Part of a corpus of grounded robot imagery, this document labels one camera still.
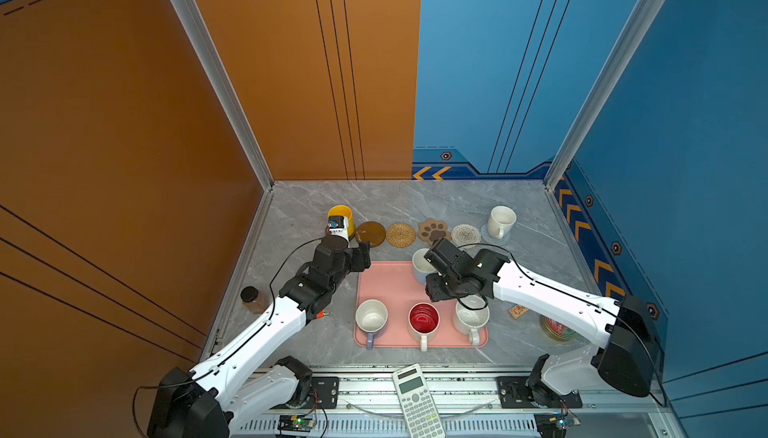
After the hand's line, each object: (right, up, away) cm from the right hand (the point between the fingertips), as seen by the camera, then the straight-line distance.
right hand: (431, 291), depth 79 cm
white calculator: (-3, -27, -9) cm, 28 cm away
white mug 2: (+12, -8, +6) cm, 16 cm away
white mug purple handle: (-16, -9, +5) cm, 19 cm away
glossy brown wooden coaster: (-18, +14, +27) cm, 35 cm away
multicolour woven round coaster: (+15, +13, +26) cm, 32 cm away
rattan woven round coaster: (-8, +13, +25) cm, 29 cm away
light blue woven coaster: (+24, +11, +23) cm, 35 cm away
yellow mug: (-27, +21, +20) cm, 40 cm away
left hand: (-19, +13, +1) cm, 24 cm away
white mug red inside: (-2, -10, +5) cm, 12 cm away
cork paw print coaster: (+4, +14, +26) cm, 30 cm away
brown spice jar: (-47, -2, -1) cm, 47 cm away
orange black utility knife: (-31, -9, +8) cm, 33 cm away
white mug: (+25, +18, +17) cm, 35 cm away
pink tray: (-10, -2, +15) cm, 18 cm away
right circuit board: (+27, -29, -9) cm, 41 cm away
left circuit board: (-34, -29, -8) cm, 45 cm away
